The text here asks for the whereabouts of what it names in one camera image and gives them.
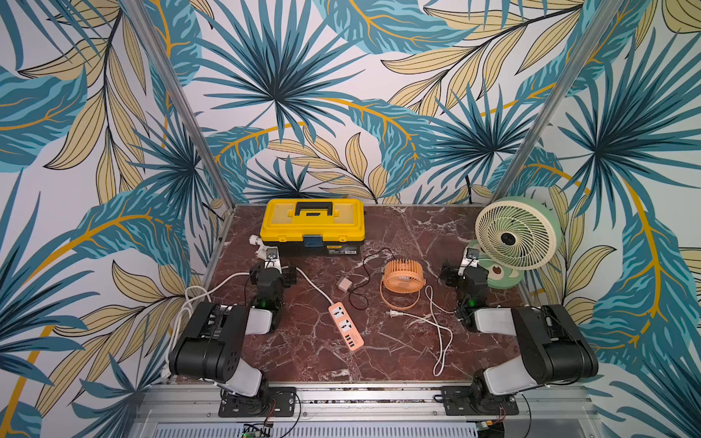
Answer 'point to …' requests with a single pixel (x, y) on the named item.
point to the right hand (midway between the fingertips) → (463, 261)
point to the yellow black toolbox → (313, 226)
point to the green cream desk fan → (516, 234)
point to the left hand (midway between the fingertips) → (274, 263)
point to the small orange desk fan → (402, 276)
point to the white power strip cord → (192, 289)
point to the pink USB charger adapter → (345, 285)
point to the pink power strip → (347, 328)
